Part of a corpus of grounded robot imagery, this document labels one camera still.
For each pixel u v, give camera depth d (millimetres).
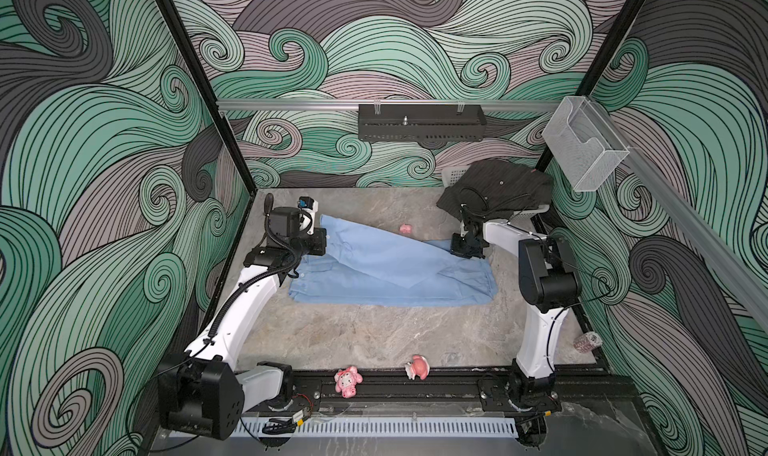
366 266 877
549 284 535
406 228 1065
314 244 711
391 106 939
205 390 377
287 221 601
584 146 780
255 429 693
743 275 516
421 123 954
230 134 1035
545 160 1102
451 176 1167
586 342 774
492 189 1141
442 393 745
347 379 727
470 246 864
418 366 760
